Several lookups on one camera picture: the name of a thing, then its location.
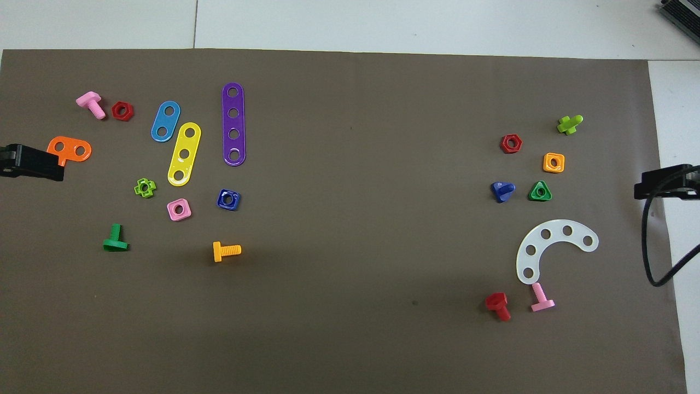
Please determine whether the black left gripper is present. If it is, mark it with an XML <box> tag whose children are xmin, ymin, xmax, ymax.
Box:
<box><xmin>0</xmin><ymin>144</ymin><xmax>65</xmax><ymax>182</ymax></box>

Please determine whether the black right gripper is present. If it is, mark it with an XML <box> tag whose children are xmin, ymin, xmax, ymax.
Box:
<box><xmin>634</xmin><ymin>164</ymin><xmax>700</xmax><ymax>200</ymax></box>

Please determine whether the blue triangle-head screw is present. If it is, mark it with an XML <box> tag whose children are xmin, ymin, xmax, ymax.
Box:
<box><xmin>491</xmin><ymin>181</ymin><xmax>516</xmax><ymax>204</ymax></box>

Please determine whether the orange three-hole corner plate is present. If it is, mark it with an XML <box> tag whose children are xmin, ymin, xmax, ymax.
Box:
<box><xmin>46</xmin><ymin>136</ymin><xmax>92</xmax><ymax>167</ymax></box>

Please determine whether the pink plastic screw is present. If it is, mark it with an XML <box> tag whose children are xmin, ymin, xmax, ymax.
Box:
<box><xmin>530</xmin><ymin>282</ymin><xmax>556</xmax><ymax>313</ymax></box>
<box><xmin>75</xmin><ymin>91</ymin><xmax>107</xmax><ymax>120</ymax></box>

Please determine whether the green plastic screw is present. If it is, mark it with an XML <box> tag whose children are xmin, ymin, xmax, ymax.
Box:
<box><xmin>103</xmin><ymin>223</ymin><xmax>129</xmax><ymax>252</ymax></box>

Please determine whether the lime green cross-head screw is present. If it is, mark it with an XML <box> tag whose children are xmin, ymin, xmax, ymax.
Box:
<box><xmin>557</xmin><ymin>114</ymin><xmax>584</xmax><ymax>136</ymax></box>

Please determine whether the white curved five-hole plate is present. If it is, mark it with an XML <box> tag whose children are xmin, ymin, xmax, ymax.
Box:
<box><xmin>516</xmin><ymin>219</ymin><xmax>599</xmax><ymax>285</ymax></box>

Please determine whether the blue two-hole plate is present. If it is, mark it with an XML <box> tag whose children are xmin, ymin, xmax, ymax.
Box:
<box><xmin>150</xmin><ymin>100</ymin><xmax>181</xmax><ymax>143</ymax></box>

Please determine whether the pink square nut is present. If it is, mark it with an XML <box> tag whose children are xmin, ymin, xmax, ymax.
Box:
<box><xmin>166</xmin><ymin>198</ymin><xmax>193</xmax><ymax>222</ymax></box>

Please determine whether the yellow three-hole plate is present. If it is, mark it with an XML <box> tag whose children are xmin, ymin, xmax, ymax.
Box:
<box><xmin>167</xmin><ymin>121</ymin><xmax>202</xmax><ymax>187</ymax></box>

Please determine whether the dark grey ribbed device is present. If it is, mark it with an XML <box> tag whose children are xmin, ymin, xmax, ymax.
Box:
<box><xmin>659</xmin><ymin>0</ymin><xmax>700</xmax><ymax>47</ymax></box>

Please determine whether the purple four-hole plate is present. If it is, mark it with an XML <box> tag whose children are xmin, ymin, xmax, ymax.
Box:
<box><xmin>221</xmin><ymin>82</ymin><xmax>247</xmax><ymax>167</ymax></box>

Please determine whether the red plastic screw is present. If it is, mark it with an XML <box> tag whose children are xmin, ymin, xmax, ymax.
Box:
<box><xmin>485</xmin><ymin>292</ymin><xmax>512</xmax><ymax>322</ymax></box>

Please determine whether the orange plastic screw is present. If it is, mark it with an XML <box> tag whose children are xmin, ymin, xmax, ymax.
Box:
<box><xmin>213</xmin><ymin>241</ymin><xmax>242</xmax><ymax>263</ymax></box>

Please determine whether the brown table mat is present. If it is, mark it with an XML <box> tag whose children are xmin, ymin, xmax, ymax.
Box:
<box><xmin>0</xmin><ymin>48</ymin><xmax>689</xmax><ymax>394</ymax></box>

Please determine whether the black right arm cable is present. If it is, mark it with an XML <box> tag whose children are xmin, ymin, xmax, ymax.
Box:
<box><xmin>644</xmin><ymin>167</ymin><xmax>700</xmax><ymax>287</ymax></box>

